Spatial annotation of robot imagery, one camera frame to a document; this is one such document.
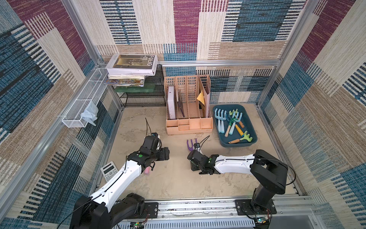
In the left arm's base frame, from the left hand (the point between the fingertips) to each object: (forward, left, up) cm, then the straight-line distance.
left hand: (163, 151), depth 84 cm
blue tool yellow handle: (+16, -52, -7) cm, 55 cm away
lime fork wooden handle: (+35, -49, -7) cm, 60 cm away
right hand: (-3, -18, -9) cm, 20 cm away
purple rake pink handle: (-17, +3, +16) cm, 23 cm away
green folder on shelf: (+41, +12, +15) cm, 45 cm away
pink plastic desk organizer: (+50, -16, -11) cm, 54 cm away
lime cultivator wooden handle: (+14, -55, -8) cm, 57 cm away
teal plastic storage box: (+26, -59, -5) cm, 64 cm away
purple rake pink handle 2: (+6, -16, -8) cm, 19 cm away
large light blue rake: (+21, -47, -6) cm, 52 cm away
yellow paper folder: (+27, -23, +17) cm, 39 cm away
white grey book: (+31, -4, +12) cm, 34 cm away
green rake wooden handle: (+27, -47, -5) cm, 55 cm away
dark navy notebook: (+42, -10, -2) cm, 43 cm away
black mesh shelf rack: (+49, +17, -4) cm, 53 cm away
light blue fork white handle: (+31, -41, -8) cm, 52 cm away
